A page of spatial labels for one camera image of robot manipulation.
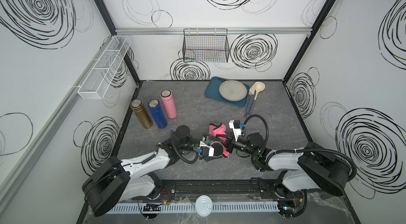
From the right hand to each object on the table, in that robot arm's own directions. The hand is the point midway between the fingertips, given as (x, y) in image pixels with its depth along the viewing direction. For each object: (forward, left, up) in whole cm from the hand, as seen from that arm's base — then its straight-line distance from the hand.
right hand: (216, 138), depth 75 cm
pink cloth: (+3, -1, +3) cm, 4 cm away
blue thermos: (+15, +32, +6) cm, 36 cm away
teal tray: (+44, +2, -14) cm, 47 cm away
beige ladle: (+46, -31, -13) cm, 57 cm away
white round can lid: (-26, +5, -9) cm, 28 cm away
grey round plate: (+45, -13, -16) cm, 49 cm away
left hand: (-5, -2, +3) cm, 7 cm away
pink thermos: (+21, +27, +6) cm, 35 cm away
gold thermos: (+15, +41, +6) cm, 44 cm away
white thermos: (-7, 0, +7) cm, 10 cm away
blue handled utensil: (+40, -25, -13) cm, 49 cm away
